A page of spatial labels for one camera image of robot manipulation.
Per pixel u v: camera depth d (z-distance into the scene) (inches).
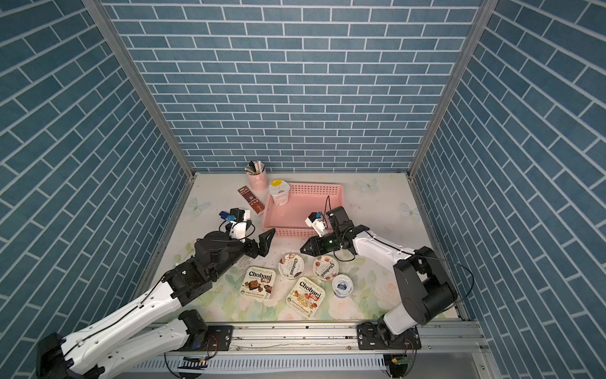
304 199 42.3
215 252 20.7
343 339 29.7
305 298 31.0
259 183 43.8
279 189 40.1
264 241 25.2
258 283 31.9
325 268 33.3
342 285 31.1
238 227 24.0
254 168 43.5
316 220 31.4
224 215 40.4
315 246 29.8
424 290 17.5
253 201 42.6
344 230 27.6
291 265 33.3
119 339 17.4
